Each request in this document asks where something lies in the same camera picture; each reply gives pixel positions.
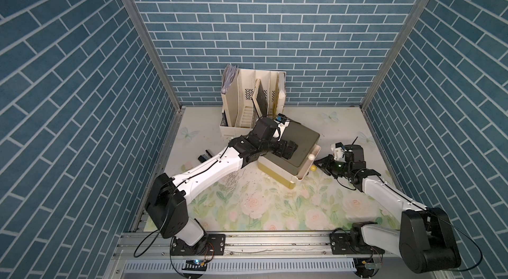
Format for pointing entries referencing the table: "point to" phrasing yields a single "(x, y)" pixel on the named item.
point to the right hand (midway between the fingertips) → (316, 162)
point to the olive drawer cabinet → (285, 170)
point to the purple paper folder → (229, 74)
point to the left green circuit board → (195, 265)
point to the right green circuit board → (373, 266)
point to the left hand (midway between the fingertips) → (293, 144)
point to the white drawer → (308, 162)
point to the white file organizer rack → (252, 94)
